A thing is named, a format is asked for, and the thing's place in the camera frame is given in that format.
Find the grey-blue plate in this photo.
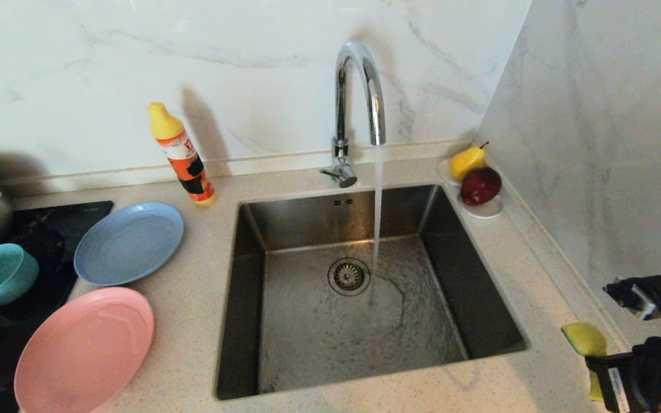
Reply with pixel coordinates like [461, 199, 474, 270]
[73, 201, 185, 287]

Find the chrome gooseneck faucet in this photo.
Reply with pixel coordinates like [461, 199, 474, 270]
[319, 40, 387, 189]

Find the yellow green sponge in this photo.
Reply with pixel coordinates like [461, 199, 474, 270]
[561, 322, 608, 403]

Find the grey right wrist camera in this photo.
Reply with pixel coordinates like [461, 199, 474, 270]
[603, 275, 661, 322]

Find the black induction cooktop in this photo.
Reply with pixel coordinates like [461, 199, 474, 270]
[0, 201, 115, 413]

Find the round metal drain strainer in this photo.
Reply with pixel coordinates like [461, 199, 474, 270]
[328, 258, 371, 297]

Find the dark red apple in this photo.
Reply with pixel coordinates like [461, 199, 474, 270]
[460, 167, 502, 207]

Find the stainless steel sink basin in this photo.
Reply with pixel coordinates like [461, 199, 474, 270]
[216, 184, 529, 401]

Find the yellow pear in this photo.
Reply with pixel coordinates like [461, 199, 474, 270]
[449, 142, 489, 181]

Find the small white dish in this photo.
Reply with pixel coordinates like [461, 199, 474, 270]
[437, 159, 504, 220]

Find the pink plate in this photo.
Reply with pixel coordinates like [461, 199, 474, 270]
[14, 287, 155, 413]

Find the orange detergent bottle yellow cap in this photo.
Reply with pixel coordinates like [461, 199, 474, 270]
[147, 102, 217, 208]

